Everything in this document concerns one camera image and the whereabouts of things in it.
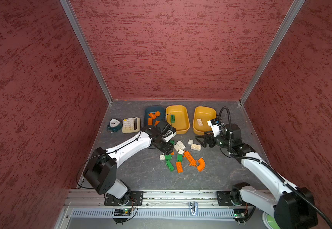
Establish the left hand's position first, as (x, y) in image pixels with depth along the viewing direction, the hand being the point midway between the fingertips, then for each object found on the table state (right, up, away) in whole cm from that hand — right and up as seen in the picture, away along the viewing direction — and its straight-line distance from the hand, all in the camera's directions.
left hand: (166, 151), depth 82 cm
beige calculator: (-27, +14, +21) cm, 36 cm away
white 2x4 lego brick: (+10, +1, +10) cm, 14 cm away
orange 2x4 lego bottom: (+8, -11, +3) cm, 14 cm away
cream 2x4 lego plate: (+19, 0, +10) cm, 22 cm away
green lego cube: (+1, -5, +5) cm, 8 cm away
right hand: (+20, +8, -2) cm, 21 cm away
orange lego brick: (-8, +22, +27) cm, 36 cm away
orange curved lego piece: (+22, -10, +3) cm, 24 cm away
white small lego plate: (+9, -3, +8) cm, 13 cm away
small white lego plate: (+16, +3, +12) cm, 21 cm away
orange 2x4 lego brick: (-12, +20, +27) cm, 36 cm away
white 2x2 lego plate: (+25, +16, +23) cm, 38 cm away
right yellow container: (+27, +21, +27) cm, 44 cm away
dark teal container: (-6, +17, +27) cm, 33 cm away
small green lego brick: (+4, +3, +12) cm, 13 cm away
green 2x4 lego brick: (+4, +19, +22) cm, 29 cm away
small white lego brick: (-3, -6, +6) cm, 8 cm away
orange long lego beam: (+16, -8, +4) cm, 19 cm away
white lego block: (+7, 0, +10) cm, 12 cm away
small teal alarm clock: (-37, +14, +18) cm, 44 cm away
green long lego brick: (+2, -9, +1) cm, 9 cm away
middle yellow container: (+11, +14, +22) cm, 28 cm away
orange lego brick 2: (-13, +16, +23) cm, 31 cm away
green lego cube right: (+9, -6, +5) cm, 12 cm away
